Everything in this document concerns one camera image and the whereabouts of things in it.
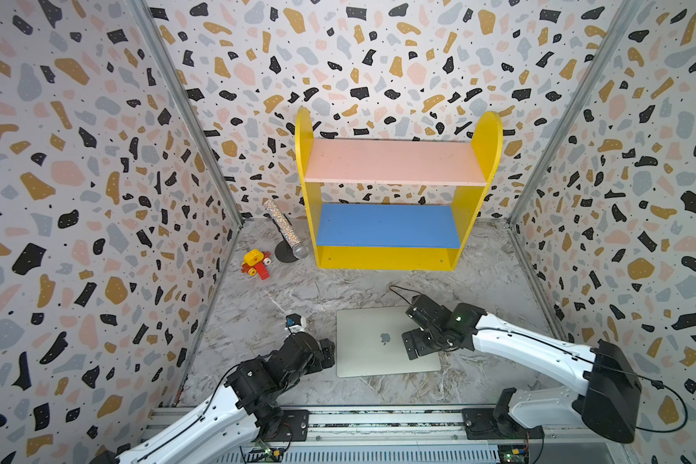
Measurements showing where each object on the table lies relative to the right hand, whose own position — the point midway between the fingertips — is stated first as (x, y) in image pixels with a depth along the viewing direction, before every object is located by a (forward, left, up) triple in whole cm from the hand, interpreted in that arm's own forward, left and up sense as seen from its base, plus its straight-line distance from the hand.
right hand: (418, 344), depth 80 cm
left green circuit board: (-26, +39, -8) cm, 47 cm away
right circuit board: (-23, -23, -10) cm, 34 cm away
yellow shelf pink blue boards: (+61, +5, -2) cm, 61 cm away
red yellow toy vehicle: (+30, +55, -2) cm, 63 cm away
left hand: (-3, +25, +2) cm, 25 cm away
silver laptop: (+3, +14, -7) cm, 16 cm away
